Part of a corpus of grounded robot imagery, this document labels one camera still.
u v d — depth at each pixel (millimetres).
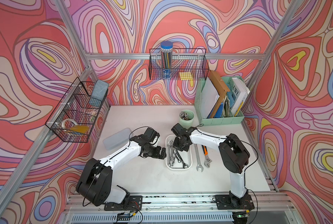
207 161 883
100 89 813
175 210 724
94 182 420
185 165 872
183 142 697
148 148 644
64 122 672
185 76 823
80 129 668
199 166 885
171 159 885
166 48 718
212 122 1021
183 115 908
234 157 505
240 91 941
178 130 753
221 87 848
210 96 977
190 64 964
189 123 962
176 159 886
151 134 691
